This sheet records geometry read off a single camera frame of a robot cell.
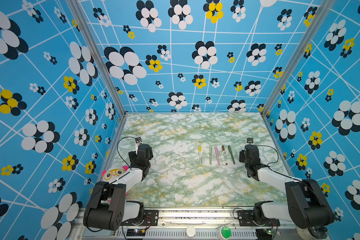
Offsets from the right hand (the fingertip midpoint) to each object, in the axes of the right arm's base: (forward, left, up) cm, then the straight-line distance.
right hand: (250, 150), depth 91 cm
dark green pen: (+4, +11, -6) cm, 13 cm away
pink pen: (+2, +19, -6) cm, 20 cm away
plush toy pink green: (-16, +80, +3) cm, 81 cm away
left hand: (0, +67, +3) cm, 67 cm away
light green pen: (0, +24, -5) cm, 24 cm away
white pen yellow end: (0, +31, -6) cm, 31 cm away
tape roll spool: (-42, -14, +4) cm, 44 cm away
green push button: (-42, +22, +4) cm, 48 cm away
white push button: (-42, +37, +2) cm, 56 cm away
